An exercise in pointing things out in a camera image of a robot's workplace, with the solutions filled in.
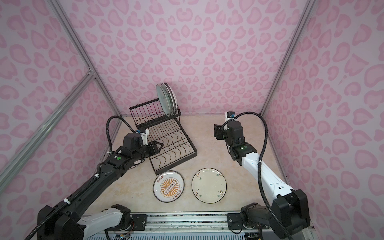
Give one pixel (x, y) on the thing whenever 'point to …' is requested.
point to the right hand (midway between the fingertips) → (220, 125)
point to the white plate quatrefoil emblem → (170, 98)
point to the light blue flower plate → (163, 99)
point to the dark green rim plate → (174, 97)
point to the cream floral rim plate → (209, 185)
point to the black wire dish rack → (177, 145)
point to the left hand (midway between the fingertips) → (162, 144)
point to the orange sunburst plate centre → (168, 186)
